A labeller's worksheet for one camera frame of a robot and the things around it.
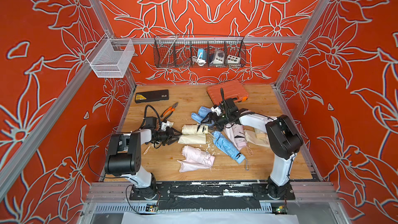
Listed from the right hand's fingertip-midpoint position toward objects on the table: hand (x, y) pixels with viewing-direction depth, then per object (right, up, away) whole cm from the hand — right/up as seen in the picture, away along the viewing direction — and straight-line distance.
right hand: (202, 124), depth 86 cm
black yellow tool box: (-38, +17, +28) cm, 50 cm away
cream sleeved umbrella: (-5, -3, +4) cm, 7 cm away
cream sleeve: (-6, -9, +2) cm, 11 cm away
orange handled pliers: (-21, +8, +17) cm, 28 cm away
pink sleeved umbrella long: (-7, -14, -5) cm, 16 cm away
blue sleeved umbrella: (+13, -11, -3) cm, 18 cm away
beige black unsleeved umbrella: (-32, -15, -1) cm, 35 cm away
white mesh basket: (-55, +36, -1) cm, 66 cm away
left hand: (-13, -7, +3) cm, 15 cm away
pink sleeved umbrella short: (+15, -7, +5) cm, 18 cm away
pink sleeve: (-5, -20, -7) cm, 22 cm away
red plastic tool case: (+22, +22, +24) cm, 39 cm away
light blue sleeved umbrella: (0, +6, +13) cm, 15 cm away
